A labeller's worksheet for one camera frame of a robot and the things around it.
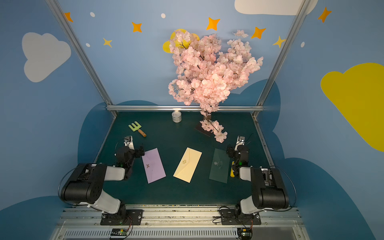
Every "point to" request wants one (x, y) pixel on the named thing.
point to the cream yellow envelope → (186, 168)
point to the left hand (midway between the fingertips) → (134, 143)
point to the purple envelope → (153, 167)
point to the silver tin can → (176, 116)
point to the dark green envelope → (220, 166)
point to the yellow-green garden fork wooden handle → (137, 128)
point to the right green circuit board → (244, 233)
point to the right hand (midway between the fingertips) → (239, 143)
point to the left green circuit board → (119, 232)
